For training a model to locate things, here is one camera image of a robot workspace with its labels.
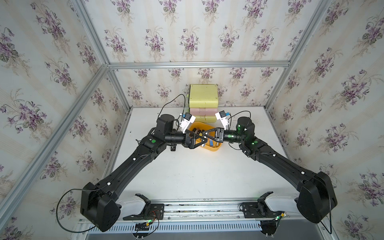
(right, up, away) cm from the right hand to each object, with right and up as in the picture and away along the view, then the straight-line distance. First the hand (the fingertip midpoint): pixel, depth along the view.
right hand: (205, 135), depth 69 cm
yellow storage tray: (-1, +2, +35) cm, 35 cm away
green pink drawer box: (+1, +19, +26) cm, 32 cm away
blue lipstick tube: (+2, -3, -2) cm, 4 cm away
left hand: (-1, -2, -3) cm, 4 cm away
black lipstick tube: (-5, +1, +35) cm, 35 cm away
